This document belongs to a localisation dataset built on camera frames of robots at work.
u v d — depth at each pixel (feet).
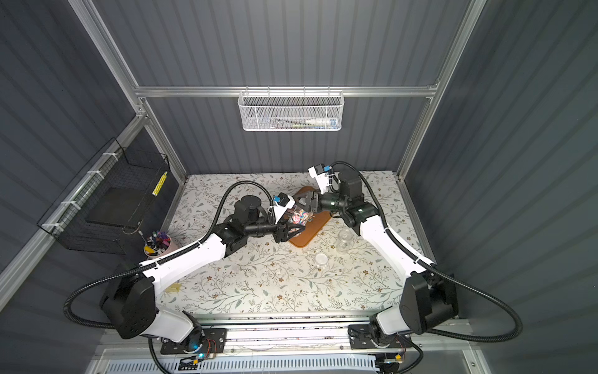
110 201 2.45
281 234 2.24
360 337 2.41
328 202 2.20
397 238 1.62
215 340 2.38
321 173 2.22
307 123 3.00
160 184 2.70
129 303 1.39
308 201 2.19
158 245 2.65
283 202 2.16
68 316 1.32
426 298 1.36
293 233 2.38
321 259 3.01
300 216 2.42
